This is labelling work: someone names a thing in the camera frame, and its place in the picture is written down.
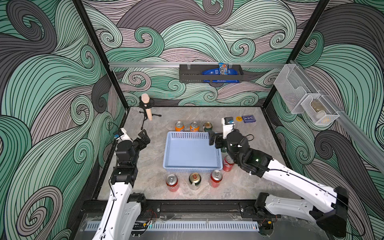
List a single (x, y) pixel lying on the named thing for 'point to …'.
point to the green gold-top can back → (208, 126)
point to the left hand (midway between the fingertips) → (138, 132)
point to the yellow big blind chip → (239, 118)
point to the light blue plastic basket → (189, 151)
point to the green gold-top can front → (195, 178)
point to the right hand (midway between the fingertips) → (218, 130)
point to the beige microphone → (145, 99)
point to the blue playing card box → (248, 118)
